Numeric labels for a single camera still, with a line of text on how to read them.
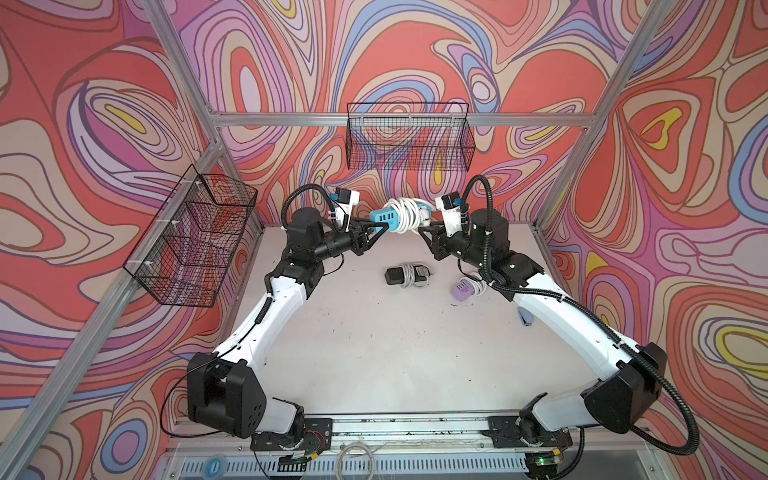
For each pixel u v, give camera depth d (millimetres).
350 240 640
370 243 664
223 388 405
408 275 959
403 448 725
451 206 605
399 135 1006
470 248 603
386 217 678
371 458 690
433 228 704
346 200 625
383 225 684
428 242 694
